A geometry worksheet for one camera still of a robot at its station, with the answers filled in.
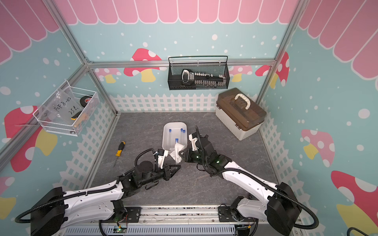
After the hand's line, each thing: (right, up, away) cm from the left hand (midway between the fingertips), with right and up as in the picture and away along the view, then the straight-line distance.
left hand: (180, 170), depth 75 cm
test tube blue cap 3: (0, +19, +32) cm, 37 cm away
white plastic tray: (-7, +18, +32) cm, 37 cm away
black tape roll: (-53, +37, +5) cm, 64 cm away
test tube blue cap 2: (-2, +16, +31) cm, 35 cm away
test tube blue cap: (-10, +16, +31) cm, 36 cm away
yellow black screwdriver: (-43, +5, +22) cm, 48 cm away
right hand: (-1, +8, 0) cm, 8 cm away
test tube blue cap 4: (-2, +15, +1) cm, 15 cm away
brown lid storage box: (+37, +31, +25) cm, 54 cm away
